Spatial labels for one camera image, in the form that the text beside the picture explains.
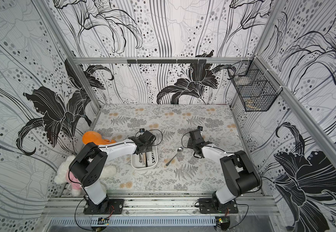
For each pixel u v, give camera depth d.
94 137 0.92
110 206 0.72
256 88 0.88
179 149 0.93
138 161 0.89
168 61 0.95
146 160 0.88
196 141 0.72
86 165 0.47
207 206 0.72
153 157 0.90
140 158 0.90
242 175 0.44
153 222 0.76
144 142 0.72
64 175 0.76
